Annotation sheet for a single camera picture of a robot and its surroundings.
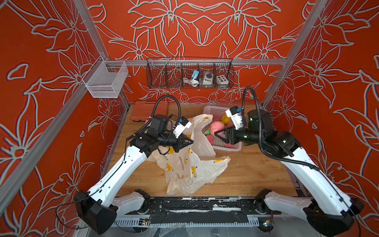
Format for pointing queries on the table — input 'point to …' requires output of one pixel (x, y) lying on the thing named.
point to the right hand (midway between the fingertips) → (215, 131)
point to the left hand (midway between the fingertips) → (192, 140)
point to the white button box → (221, 80)
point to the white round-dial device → (208, 78)
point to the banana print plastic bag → (193, 164)
